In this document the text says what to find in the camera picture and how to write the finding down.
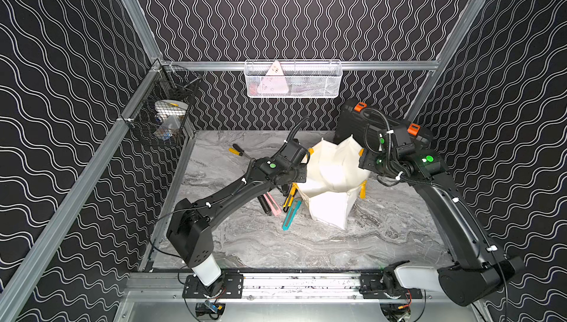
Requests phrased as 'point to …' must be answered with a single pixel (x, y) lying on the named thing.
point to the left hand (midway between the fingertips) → (303, 168)
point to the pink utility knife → (275, 207)
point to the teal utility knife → (292, 212)
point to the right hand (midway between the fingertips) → (369, 159)
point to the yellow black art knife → (289, 201)
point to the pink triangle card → (274, 82)
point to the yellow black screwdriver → (238, 151)
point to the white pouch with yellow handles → (333, 178)
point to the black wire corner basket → (157, 111)
